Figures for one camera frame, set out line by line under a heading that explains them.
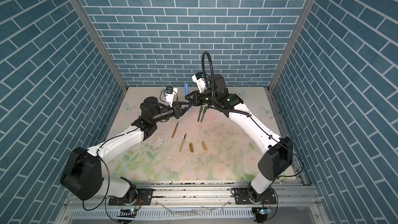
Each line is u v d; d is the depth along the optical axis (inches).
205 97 24.8
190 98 28.4
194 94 26.3
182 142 36.1
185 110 28.6
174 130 38.6
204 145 35.8
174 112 27.2
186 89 28.4
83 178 16.4
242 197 29.0
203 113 41.7
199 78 25.7
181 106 27.6
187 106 29.0
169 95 26.8
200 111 42.6
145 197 29.1
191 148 35.3
